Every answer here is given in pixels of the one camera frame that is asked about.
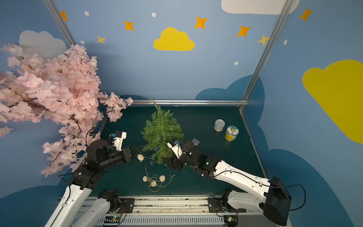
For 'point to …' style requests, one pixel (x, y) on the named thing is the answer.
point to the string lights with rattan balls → (155, 182)
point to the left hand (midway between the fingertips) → (141, 146)
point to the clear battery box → (195, 142)
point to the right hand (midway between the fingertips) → (171, 154)
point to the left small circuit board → (112, 219)
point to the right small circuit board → (231, 220)
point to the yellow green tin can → (231, 132)
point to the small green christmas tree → (160, 129)
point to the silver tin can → (219, 124)
